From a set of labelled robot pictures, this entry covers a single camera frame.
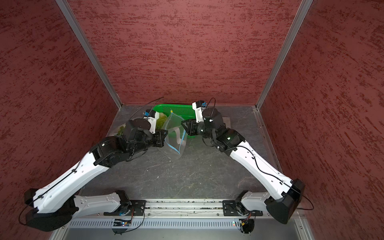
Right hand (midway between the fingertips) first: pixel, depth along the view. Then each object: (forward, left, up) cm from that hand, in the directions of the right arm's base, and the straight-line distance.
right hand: (182, 127), depth 67 cm
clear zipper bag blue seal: (+11, +41, -16) cm, 46 cm away
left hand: (-5, +7, 0) cm, 8 cm away
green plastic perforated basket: (+6, +3, +2) cm, 7 cm away
